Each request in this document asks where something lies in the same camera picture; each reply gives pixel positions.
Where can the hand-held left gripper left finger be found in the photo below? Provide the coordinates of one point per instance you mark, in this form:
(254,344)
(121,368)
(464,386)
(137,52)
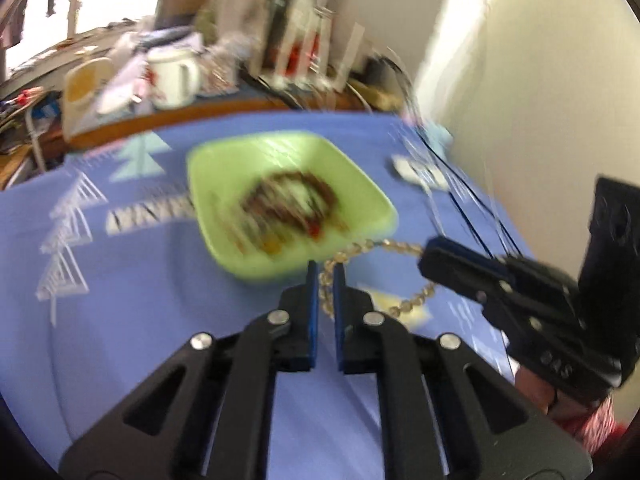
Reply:
(312,310)

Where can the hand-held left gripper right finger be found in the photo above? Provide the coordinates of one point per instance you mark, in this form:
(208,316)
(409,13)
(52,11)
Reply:
(340,310)

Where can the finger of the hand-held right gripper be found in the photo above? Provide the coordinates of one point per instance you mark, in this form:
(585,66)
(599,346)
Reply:
(470,251)
(460,272)

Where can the green plastic basket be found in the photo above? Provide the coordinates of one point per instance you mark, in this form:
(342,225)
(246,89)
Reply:
(235,175)

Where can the person's right forearm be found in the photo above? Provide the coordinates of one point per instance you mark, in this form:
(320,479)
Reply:
(595,420)

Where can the person's right hand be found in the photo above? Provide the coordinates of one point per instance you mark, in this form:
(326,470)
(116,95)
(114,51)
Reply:
(532,390)

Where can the white charging device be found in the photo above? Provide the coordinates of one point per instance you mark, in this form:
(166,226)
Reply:
(417,172)

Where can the light blue pouch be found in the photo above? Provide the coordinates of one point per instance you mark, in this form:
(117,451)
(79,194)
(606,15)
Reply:
(440,137)

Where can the blue printed bed sheet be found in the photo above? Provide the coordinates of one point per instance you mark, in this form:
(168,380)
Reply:
(150,310)

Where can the wooden desk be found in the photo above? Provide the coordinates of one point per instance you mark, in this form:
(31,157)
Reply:
(175,117)

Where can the white router with antennas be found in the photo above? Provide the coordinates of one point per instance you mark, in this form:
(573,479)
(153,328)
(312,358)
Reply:
(305,45)

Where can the white enamel mug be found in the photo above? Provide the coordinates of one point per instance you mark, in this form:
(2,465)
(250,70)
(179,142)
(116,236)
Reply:
(172,77)

